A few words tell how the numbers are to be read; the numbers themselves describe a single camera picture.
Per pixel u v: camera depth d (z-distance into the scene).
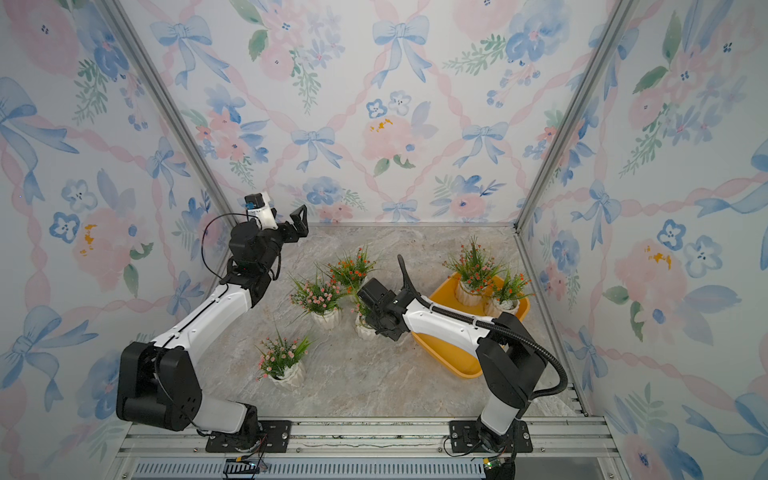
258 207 0.66
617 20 0.69
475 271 0.90
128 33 0.72
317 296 0.83
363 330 0.85
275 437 0.74
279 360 0.74
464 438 0.73
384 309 0.64
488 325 0.47
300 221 0.74
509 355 0.45
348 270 0.88
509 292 0.84
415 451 0.73
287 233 0.71
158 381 0.43
